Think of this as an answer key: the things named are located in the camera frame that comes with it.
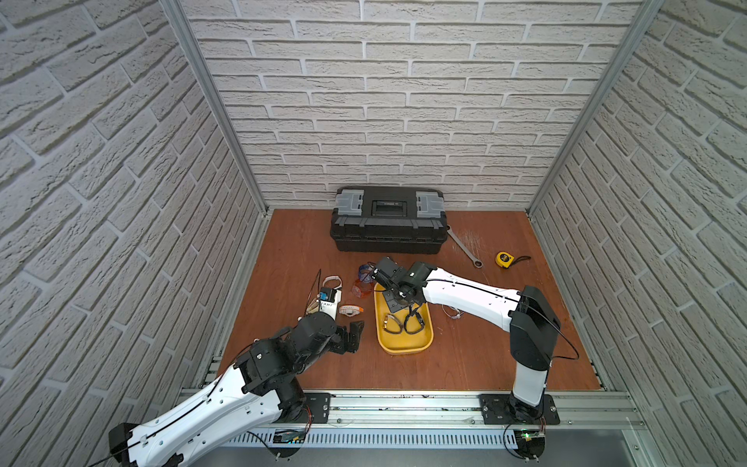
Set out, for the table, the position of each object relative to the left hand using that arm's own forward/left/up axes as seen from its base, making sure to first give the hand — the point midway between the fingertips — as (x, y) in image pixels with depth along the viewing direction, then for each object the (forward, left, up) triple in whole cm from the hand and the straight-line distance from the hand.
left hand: (353, 318), depth 72 cm
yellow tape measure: (+29, -52, -14) cm, 61 cm away
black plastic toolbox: (+34, -10, +1) cm, 35 cm away
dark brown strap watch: (+5, -11, -16) cm, 20 cm away
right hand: (+10, -13, -8) cm, 19 cm away
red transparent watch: (+17, -1, -16) cm, 23 cm away
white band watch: (+21, +9, -16) cm, 28 cm away
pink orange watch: (+9, +2, -16) cm, 18 cm away
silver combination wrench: (+28, -42, -15) cm, 53 cm away
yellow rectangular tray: (+3, -14, -17) cm, 22 cm away
